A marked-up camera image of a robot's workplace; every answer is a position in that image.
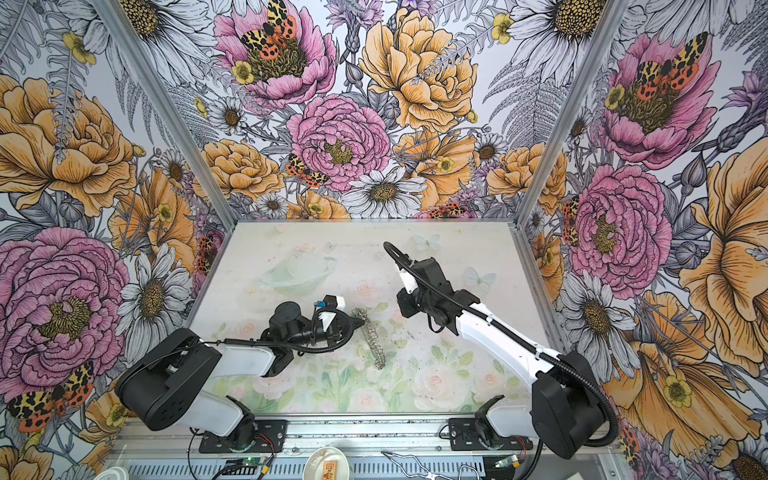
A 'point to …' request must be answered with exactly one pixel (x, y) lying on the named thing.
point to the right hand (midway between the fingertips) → (402, 303)
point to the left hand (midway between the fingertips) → (362, 326)
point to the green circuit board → (251, 461)
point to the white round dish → (326, 463)
